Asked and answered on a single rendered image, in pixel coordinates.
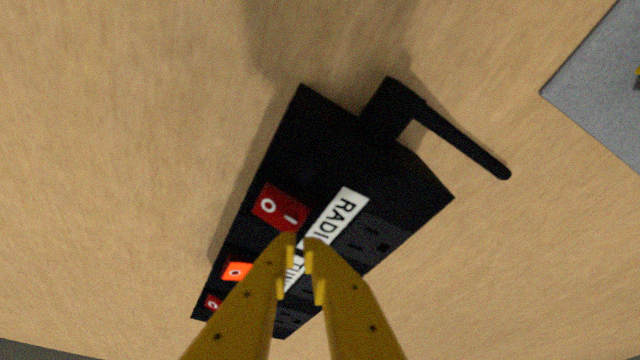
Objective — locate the black power strip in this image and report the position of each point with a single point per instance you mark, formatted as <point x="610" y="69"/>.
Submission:
<point x="344" y="179"/>

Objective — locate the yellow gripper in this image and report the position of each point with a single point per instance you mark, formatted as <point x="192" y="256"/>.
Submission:
<point x="241" y="328"/>

